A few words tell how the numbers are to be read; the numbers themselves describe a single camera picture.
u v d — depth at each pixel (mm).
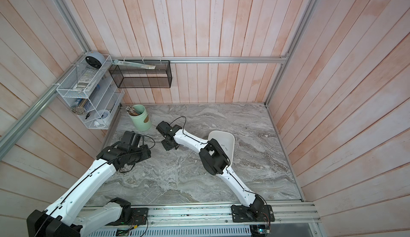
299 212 768
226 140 947
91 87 762
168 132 732
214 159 612
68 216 399
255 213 635
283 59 928
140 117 950
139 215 728
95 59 798
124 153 545
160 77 1073
